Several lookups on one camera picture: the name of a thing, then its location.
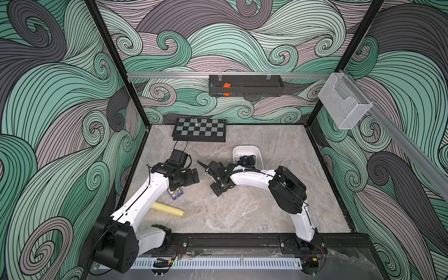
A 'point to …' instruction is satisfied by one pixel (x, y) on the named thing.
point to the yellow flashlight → (167, 209)
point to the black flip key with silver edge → (252, 160)
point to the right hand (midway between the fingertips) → (221, 186)
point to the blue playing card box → (175, 193)
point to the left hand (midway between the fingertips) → (190, 179)
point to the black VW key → (244, 160)
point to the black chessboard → (208, 130)
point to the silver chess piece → (196, 121)
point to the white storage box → (244, 150)
